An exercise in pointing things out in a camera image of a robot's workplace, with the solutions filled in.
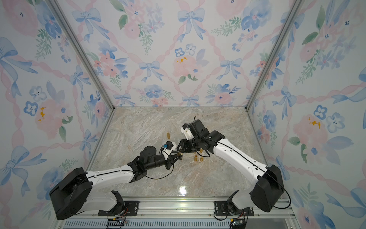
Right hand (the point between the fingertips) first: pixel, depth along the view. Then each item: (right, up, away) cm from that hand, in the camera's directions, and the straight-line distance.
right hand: (180, 147), depth 76 cm
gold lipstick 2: (0, -3, 0) cm, 3 cm away
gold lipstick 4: (+10, +1, -10) cm, 14 cm away
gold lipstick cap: (+13, -10, +14) cm, 22 cm away
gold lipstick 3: (+9, -9, +13) cm, 18 cm away
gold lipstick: (-9, +4, +24) cm, 26 cm away
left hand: (+1, -4, +2) cm, 4 cm away
